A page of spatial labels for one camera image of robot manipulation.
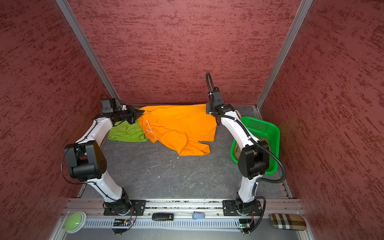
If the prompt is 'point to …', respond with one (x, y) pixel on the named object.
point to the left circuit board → (122, 222)
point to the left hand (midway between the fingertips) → (145, 112)
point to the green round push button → (75, 221)
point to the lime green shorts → (123, 131)
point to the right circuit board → (245, 223)
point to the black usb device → (163, 216)
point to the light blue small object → (197, 215)
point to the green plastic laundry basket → (262, 129)
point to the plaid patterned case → (288, 221)
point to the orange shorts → (183, 128)
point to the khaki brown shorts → (237, 149)
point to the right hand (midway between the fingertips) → (212, 108)
